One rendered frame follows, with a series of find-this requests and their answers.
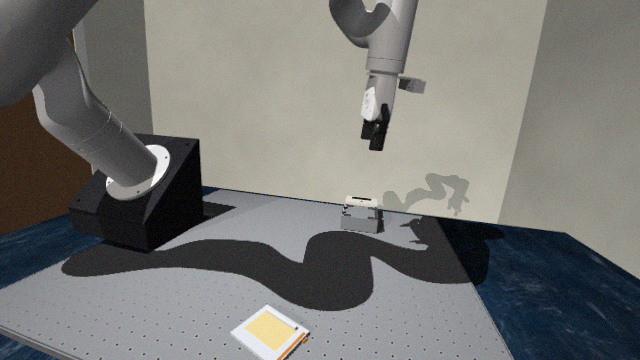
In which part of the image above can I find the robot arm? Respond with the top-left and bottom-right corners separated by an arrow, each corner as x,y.
0,0 -> 418,200

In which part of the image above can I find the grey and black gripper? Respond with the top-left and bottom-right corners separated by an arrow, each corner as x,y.
361,73 -> 401,151

